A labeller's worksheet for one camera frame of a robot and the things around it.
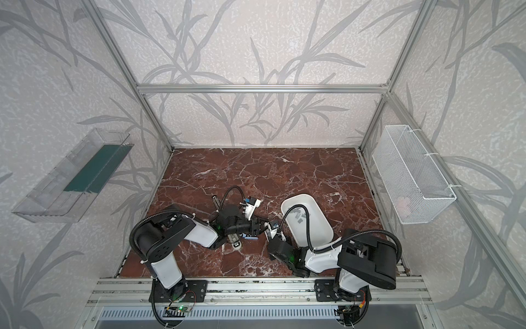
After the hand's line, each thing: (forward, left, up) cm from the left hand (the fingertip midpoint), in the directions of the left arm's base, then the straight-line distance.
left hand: (272, 219), depth 84 cm
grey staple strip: (+6, -12, -7) cm, 15 cm away
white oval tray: (-2, -22, -8) cm, 23 cm away
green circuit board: (-30, +30, -6) cm, 43 cm away
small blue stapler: (-6, +11, -5) cm, 13 cm away
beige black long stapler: (-6, +16, -5) cm, 18 cm away
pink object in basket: (-1, -46, +16) cm, 49 cm away
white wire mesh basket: (-3, -44, +28) cm, 52 cm away
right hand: (-3, +1, -6) cm, 7 cm away
